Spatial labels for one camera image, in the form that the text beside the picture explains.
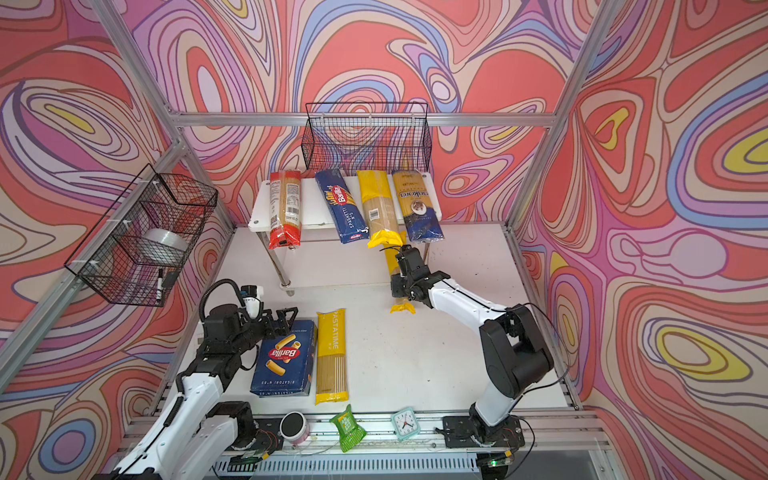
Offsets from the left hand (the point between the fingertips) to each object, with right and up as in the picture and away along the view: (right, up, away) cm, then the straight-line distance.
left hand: (286, 309), depth 83 cm
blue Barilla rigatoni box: (+1, -14, -4) cm, 14 cm away
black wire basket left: (-29, +18, -14) cm, 37 cm away
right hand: (+33, +5, +9) cm, 35 cm away
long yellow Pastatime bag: (+29, +19, -14) cm, 37 cm away
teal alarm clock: (+33, -27, -9) cm, 44 cm away
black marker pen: (-27, +8, -11) cm, 30 cm away
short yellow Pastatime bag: (+13, -16, 0) cm, 20 cm away
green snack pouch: (+19, -30, -9) cm, 37 cm away
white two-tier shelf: (+10, +26, -7) cm, 29 cm away
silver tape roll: (-27, +20, -9) cm, 35 cm away
